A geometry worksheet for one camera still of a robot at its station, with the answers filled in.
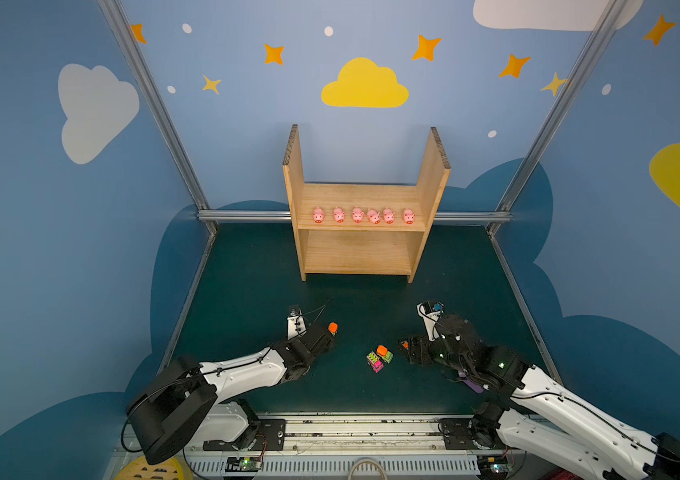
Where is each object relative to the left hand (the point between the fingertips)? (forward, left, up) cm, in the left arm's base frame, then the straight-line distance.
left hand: (310, 335), depth 89 cm
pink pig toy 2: (+25, -22, +26) cm, 43 cm away
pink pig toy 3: (+24, -18, +26) cm, 40 cm away
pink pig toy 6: (+24, -2, +26) cm, 36 cm away
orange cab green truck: (+3, -7, 0) cm, 7 cm away
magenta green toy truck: (-8, -19, 0) cm, 20 cm away
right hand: (-5, -28, +11) cm, 31 cm away
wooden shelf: (+22, -15, +23) cm, 36 cm away
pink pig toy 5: (+24, -8, +26) cm, 37 cm away
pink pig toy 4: (+24, -13, +27) cm, 38 cm away
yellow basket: (-33, +36, -1) cm, 49 cm away
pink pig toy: (+24, -28, +27) cm, 46 cm away
